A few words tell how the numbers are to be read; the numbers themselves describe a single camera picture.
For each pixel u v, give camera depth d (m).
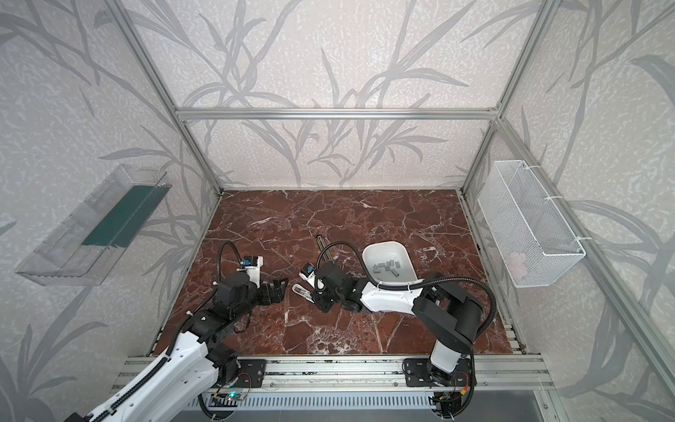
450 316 0.45
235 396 0.70
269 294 0.71
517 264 0.73
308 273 0.74
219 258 1.01
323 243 0.99
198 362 0.54
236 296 0.62
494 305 0.46
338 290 0.65
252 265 0.71
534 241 0.61
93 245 0.64
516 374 0.76
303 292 0.88
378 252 0.98
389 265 0.96
